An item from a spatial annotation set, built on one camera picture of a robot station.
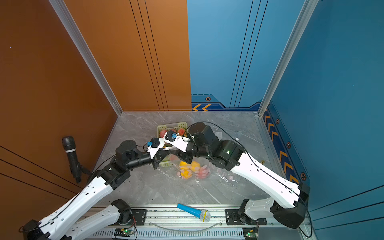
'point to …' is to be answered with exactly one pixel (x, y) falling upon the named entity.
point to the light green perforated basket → (166, 126)
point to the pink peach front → (203, 172)
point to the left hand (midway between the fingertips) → (172, 148)
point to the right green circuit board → (250, 233)
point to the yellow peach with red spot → (195, 166)
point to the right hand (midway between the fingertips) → (174, 144)
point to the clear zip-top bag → (176, 172)
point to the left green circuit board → (126, 232)
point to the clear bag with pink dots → (223, 175)
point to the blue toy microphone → (204, 215)
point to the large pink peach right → (181, 131)
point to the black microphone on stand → (69, 143)
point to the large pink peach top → (162, 133)
